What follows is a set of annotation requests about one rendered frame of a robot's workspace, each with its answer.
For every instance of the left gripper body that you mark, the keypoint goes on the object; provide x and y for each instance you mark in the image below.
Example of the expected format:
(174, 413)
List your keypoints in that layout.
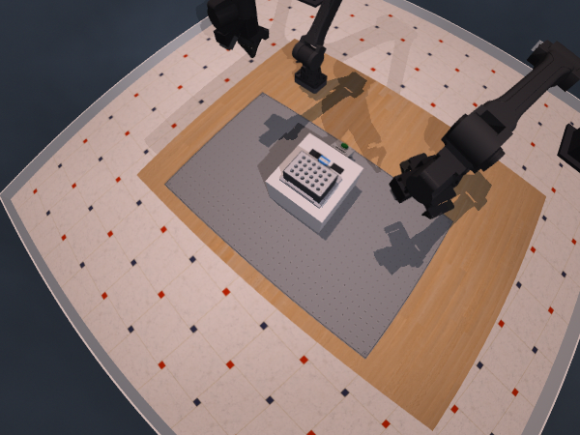
(446, 195)

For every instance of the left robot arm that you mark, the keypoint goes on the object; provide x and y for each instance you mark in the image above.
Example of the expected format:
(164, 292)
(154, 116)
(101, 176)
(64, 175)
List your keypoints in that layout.
(481, 134)

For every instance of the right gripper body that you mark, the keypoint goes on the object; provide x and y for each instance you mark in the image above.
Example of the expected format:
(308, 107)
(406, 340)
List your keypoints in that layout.
(262, 33)

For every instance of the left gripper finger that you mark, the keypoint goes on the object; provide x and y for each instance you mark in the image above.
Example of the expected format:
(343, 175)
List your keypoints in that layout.
(404, 165)
(449, 204)

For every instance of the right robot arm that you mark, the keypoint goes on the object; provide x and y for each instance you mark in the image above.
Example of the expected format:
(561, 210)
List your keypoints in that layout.
(225, 12)

